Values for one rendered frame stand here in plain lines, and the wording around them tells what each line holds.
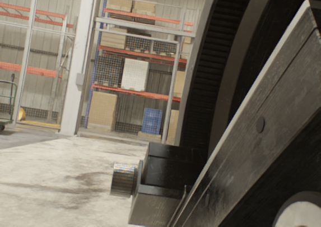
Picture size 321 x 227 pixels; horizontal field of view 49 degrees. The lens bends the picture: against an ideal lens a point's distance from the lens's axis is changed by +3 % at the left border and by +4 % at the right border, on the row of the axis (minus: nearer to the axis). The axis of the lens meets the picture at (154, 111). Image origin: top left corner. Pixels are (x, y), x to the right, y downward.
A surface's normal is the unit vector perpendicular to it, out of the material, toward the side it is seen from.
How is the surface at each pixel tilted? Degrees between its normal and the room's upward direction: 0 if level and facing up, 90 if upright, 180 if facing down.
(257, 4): 126
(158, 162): 52
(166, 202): 142
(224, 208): 90
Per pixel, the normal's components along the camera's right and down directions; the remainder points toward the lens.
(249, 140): -0.98, -0.16
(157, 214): -0.07, 0.77
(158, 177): 0.18, -0.62
